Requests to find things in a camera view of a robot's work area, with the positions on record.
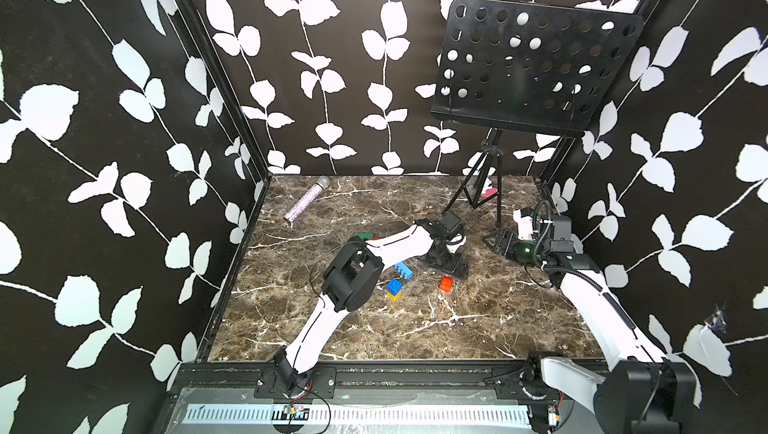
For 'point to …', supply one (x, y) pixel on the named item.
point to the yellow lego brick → (395, 298)
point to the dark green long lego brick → (366, 235)
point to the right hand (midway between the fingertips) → (489, 236)
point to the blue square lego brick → (394, 286)
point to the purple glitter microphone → (308, 200)
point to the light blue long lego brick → (405, 271)
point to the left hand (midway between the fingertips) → (458, 266)
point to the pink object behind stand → (489, 193)
